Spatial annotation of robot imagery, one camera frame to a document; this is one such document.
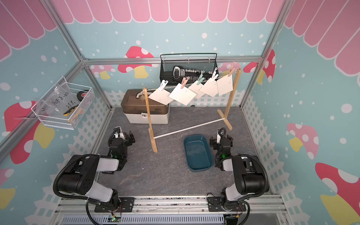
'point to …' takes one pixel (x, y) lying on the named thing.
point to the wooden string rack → (226, 115)
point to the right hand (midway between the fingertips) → (220, 135)
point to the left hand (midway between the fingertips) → (124, 134)
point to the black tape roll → (81, 94)
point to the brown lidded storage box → (135, 108)
